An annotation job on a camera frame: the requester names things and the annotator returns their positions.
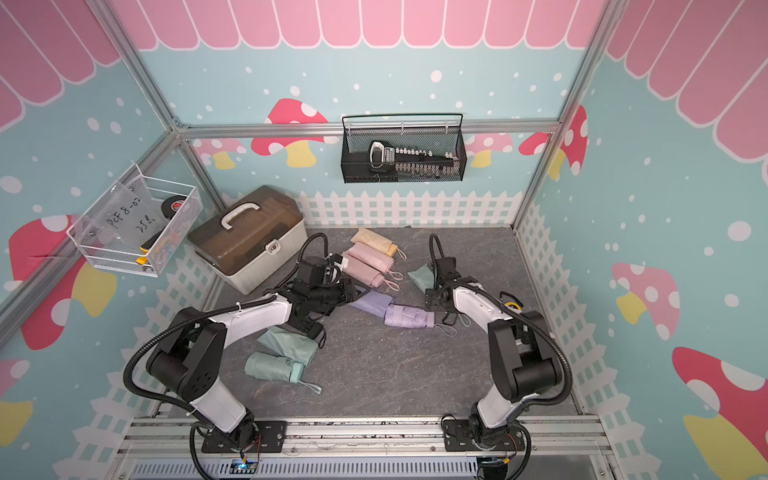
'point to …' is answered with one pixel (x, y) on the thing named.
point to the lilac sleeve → (373, 302)
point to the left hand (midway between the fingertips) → (366, 295)
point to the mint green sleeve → (298, 347)
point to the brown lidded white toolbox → (250, 238)
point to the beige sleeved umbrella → (369, 238)
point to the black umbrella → (315, 331)
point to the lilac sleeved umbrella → (406, 316)
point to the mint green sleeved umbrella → (423, 277)
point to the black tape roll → (172, 204)
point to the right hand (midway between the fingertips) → (444, 301)
